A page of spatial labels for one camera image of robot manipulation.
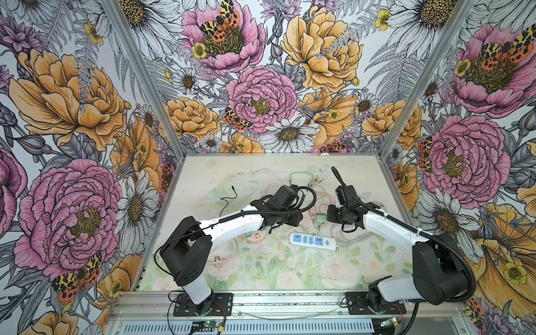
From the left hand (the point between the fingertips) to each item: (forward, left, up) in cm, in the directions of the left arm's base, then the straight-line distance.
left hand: (296, 221), depth 84 cm
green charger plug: (+4, -12, -6) cm, 14 cm away
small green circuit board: (-32, +32, -10) cm, 46 cm away
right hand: (+3, -15, -5) cm, 16 cm away
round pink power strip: (-3, +16, -7) cm, 18 cm away
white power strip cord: (-4, -21, -10) cm, 23 cm away
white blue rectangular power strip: (-5, -7, -8) cm, 12 cm away
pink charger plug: (+8, -9, -8) cm, 15 cm away
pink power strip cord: (-12, +31, -8) cm, 35 cm away
